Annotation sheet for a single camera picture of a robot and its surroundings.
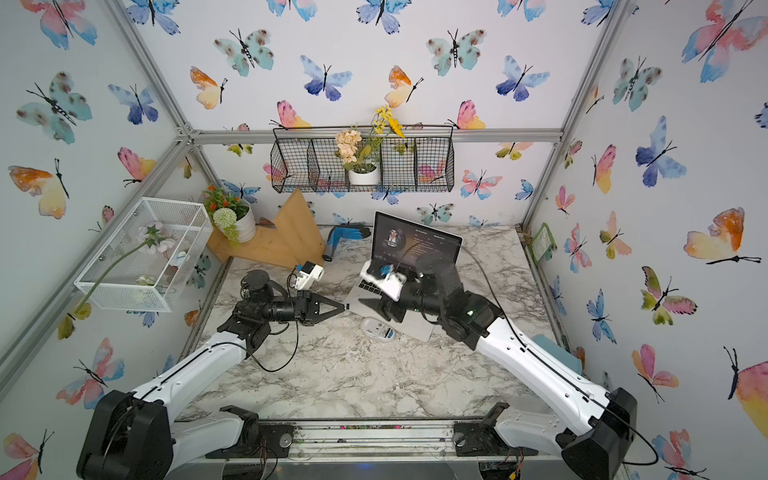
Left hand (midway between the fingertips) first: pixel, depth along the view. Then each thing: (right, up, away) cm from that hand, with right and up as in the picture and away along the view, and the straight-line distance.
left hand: (342, 311), depth 69 cm
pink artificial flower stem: (-46, +17, +3) cm, 49 cm away
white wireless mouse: (+7, -10, +21) cm, 24 cm away
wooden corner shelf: (-19, +17, +23) cm, 34 cm away
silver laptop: (+14, +17, +30) cm, 37 cm away
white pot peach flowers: (+3, +41, +21) cm, 46 cm away
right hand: (+7, +7, -3) cm, 10 cm away
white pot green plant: (-39, +25, +25) cm, 53 cm away
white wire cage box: (-47, +11, +3) cm, 49 cm away
